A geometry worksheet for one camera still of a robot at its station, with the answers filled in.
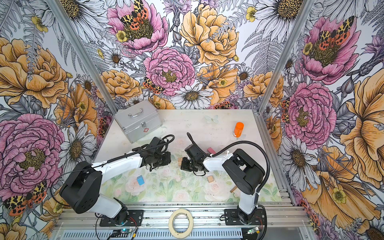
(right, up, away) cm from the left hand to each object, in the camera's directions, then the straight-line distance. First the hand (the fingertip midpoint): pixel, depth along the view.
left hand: (169, 164), depth 88 cm
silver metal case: (-21, +26, +8) cm, 34 cm away
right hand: (+7, -4, +1) cm, 8 cm away
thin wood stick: (+36, -12, -5) cm, 38 cm away
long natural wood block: (+5, +1, +6) cm, 8 cm away
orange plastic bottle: (+44, +20, +14) cm, 50 cm away
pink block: (+25, +7, +8) cm, 27 cm away
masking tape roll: (+10, -26, -20) cm, 35 cm away
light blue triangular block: (-16, -9, -1) cm, 18 cm away
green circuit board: (-17, -26, -17) cm, 36 cm away
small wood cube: (+23, -8, -1) cm, 25 cm away
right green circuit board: (+42, -27, -17) cm, 53 cm away
